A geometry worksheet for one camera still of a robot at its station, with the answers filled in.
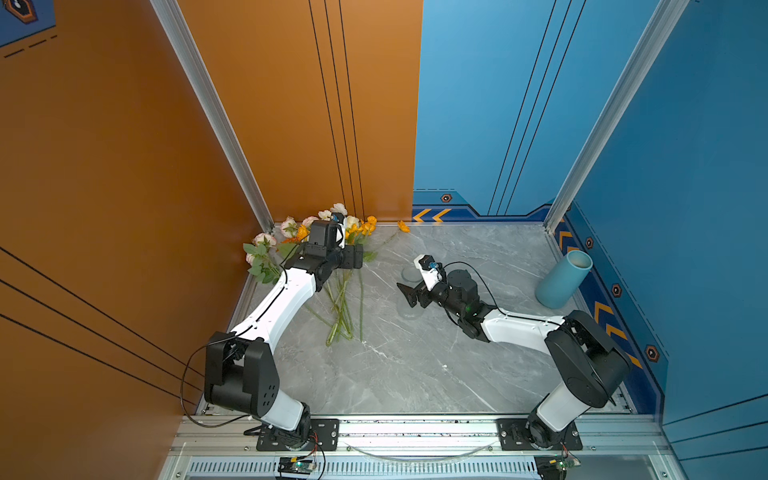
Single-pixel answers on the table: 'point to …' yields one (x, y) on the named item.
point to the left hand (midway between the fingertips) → (348, 245)
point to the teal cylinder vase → (558, 287)
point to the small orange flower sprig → (341, 322)
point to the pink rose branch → (261, 259)
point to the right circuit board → (554, 467)
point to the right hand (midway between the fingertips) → (408, 274)
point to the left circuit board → (295, 466)
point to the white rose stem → (350, 221)
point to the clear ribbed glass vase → (410, 277)
